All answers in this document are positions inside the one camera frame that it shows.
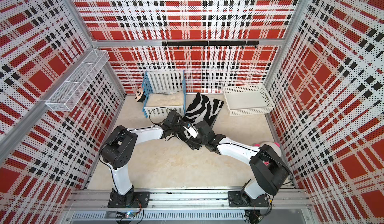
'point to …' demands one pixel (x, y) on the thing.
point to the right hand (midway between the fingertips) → (195, 133)
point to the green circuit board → (129, 215)
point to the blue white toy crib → (164, 91)
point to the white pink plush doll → (275, 146)
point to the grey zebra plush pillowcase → (201, 108)
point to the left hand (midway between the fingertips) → (188, 125)
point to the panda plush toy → (139, 96)
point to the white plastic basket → (244, 100)
